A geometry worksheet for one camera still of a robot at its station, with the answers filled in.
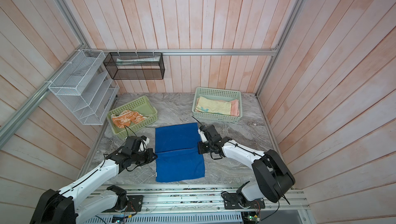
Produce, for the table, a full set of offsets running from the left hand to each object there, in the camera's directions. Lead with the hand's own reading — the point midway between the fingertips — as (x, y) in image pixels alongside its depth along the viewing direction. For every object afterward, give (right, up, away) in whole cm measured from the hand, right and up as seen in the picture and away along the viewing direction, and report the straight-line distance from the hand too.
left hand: (157, 159), depth 83 cm
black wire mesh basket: (-21, +58, +21) cm, 65 cm away
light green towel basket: (-19, +30, +31) cm, 48 cm away
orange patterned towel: (-26, +22, +17) cm, 38 cm away
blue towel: (+10, +2, +5) cm, 11 cm away
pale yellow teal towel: (+29, +31, +27) cm, 50 cm away
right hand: (+23, +6, +6) cm, 24 cm away
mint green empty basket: (+40, +39, +35) cm, 66 cm away
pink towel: (+49, +28, +23) cm, 61 cm away
